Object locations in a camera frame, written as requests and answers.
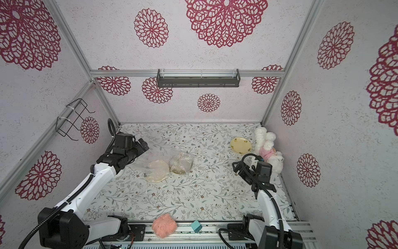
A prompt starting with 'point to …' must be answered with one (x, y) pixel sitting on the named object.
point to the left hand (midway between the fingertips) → (142, 148)
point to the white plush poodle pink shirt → (264, 144)
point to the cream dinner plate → (241, 145)
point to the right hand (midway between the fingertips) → (237, 166)
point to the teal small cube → (196, 226)
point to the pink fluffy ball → (164, 225)
